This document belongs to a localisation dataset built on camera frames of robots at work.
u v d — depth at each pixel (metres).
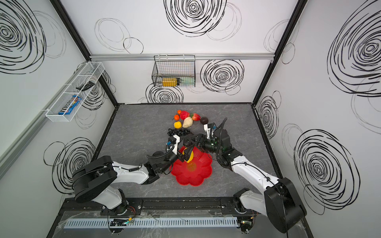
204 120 1.05
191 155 0.73
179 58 0.91
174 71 0.99
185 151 0.69
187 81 0.87
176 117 1.08
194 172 0.86
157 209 0.73
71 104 0.68
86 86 0.78
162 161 0.61
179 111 1.12
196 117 1.08
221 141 0.60
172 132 0.98
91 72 0.91
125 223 0.69
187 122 1.02
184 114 1.08
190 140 0.73
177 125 1.03
